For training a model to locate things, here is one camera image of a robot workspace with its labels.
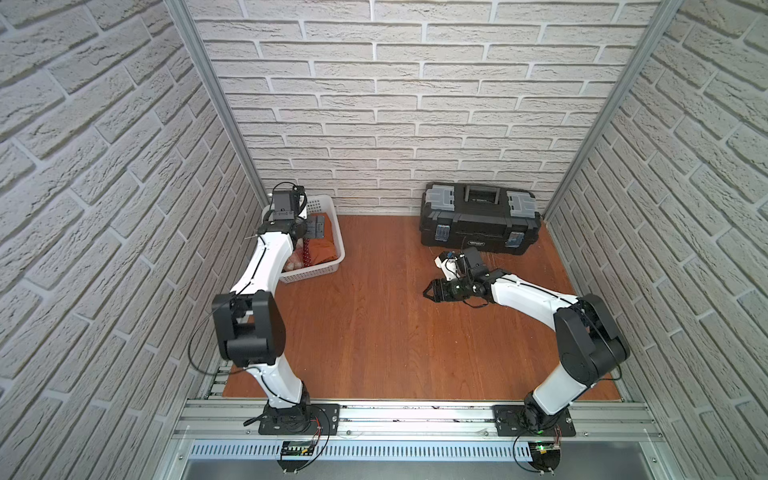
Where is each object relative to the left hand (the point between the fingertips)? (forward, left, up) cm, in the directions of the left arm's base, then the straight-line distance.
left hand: (306, 215), depth 89 cm
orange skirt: (-2, -3, -14) cm, 15 cm away
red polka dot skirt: (-3, +3, -16) cm, 17 cm away
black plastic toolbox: (+6, -52, -5) cm, 52 cm away
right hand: (-18, -40, -15) cm, 46 cm away
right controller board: (-60, -63, -21) cm, 89 cm away
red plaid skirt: (-7, +5, -13) cm, 16 cm away
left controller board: (-57, -2, -25) cm, 62 cm away
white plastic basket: (+21, +3, -15) cm, 25 cm away
